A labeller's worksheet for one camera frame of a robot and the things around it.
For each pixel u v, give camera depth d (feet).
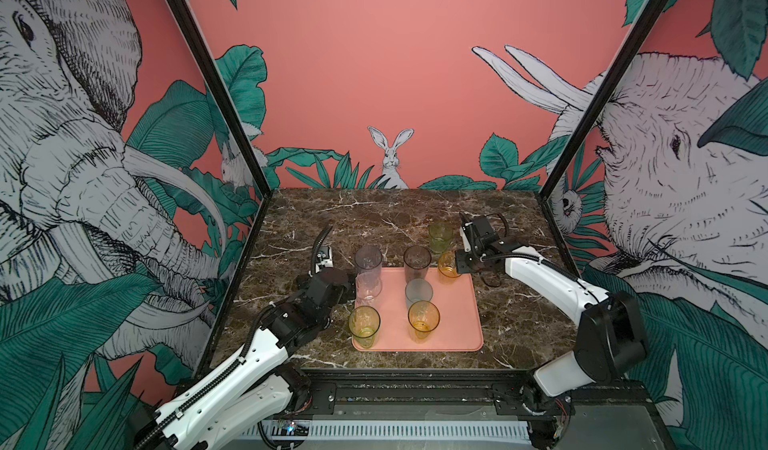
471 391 2.52
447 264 3.05
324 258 2.15
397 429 2.30
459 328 2.89
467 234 2.31
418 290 2.88
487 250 2.09
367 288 2.83
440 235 3.33
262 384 1.98
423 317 2.65
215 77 2.82
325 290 1.79
